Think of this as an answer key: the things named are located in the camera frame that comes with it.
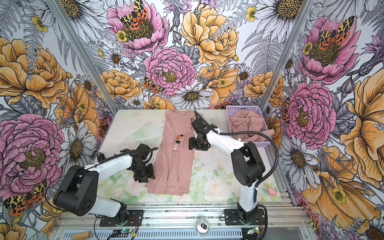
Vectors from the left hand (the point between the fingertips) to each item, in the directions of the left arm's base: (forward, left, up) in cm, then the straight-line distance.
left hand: (150, 183), depth 84 cm
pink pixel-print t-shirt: (+13, -12, 0) cm, 18 cm away
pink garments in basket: (+41, -62, +6) cm, 74 cm away
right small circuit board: (-23, -51, -1) cm, 56 cm away
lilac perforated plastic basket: (+53, -52, +5) cm, 75 cm away
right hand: (+15, -24, +7) cm, 30 cm away
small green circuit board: (-21, +8, -1) cm, 23 cm away
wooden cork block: (-23, +26, +2) cm, 35 cm away
